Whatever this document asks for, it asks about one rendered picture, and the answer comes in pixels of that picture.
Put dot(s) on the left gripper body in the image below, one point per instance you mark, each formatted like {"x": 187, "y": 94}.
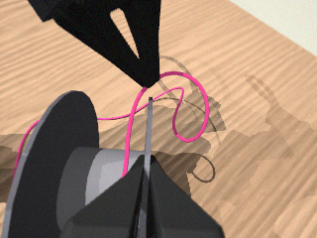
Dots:
{"x": 45, "y": 8}

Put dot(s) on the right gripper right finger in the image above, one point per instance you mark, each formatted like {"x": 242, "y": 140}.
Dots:
{"x": 172, "y": 213}

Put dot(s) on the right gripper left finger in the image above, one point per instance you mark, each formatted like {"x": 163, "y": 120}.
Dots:
{"x": 114, "y": 213}

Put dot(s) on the thin magenta cable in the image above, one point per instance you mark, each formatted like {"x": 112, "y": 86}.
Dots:
{"x": 132, "y": 114}

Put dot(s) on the black cable reel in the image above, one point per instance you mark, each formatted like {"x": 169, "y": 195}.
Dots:
{"x": 62, "y": 169}

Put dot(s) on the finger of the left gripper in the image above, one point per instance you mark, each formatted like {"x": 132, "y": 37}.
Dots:
{"x": 132, "y": 14}
{"x": 95, "y": 18}

